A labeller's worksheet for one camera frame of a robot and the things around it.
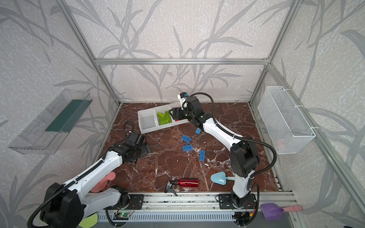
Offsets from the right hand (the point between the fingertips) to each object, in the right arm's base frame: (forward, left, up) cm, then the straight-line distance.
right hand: (174, 106), depth 84 cm
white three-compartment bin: (+7, +15, -20) cm, 26 cm away
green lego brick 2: (+6, +10, -22) cm, 25 cm away
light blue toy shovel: (-34, -27, -25) cm, 50 cm away
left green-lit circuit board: (-52, +25, -26) cm, 63 cm away
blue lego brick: (-2, -15, -25) cm, 29 cm away
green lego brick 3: (+11, +9, -23) cm, 27 cm away
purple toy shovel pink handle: (-50, -50, -24) cm, 75 cm away
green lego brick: (+11, +14, -23) cm, 29 cm away
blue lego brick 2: (-9, -7, -24) cm, 26 cm away
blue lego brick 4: (-21, -17, -24) cm, 36 cm away
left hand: (-18, +17, -17) cm, 30 cm away
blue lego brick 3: (-15, -7, -25) cm, 30 cm away
